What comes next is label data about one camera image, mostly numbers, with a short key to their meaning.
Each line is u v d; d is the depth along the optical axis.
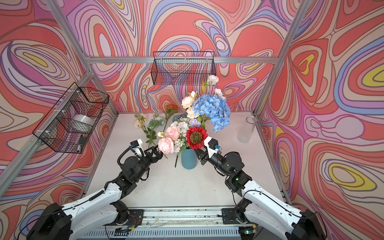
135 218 0.72
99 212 0.57
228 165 0.52
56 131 0.68
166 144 0.60
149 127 1.07
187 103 0.69
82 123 0.70
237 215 0.64
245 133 0.95
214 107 0.59
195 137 0.60
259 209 0.60
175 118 1.10
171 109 1.17
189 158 0.84
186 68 0.96
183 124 0.68
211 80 0.76
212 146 0.53
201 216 0.75
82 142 0.72
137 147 0.67
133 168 0.59
